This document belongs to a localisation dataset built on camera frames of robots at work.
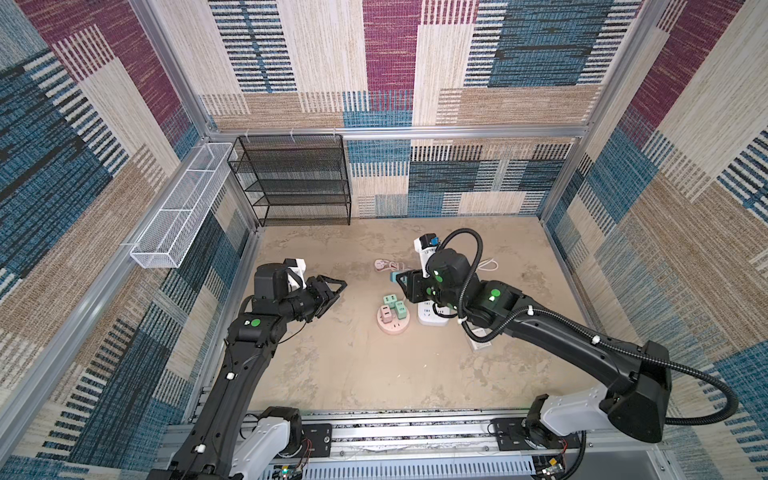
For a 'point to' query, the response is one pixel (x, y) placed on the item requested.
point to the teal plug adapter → (393, 277)
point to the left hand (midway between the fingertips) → (344, 284)
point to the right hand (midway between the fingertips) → (405, 281)
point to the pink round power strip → (396, 325)
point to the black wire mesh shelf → (294, 180)
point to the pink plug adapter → (385, 314)
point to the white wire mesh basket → (166, 239)
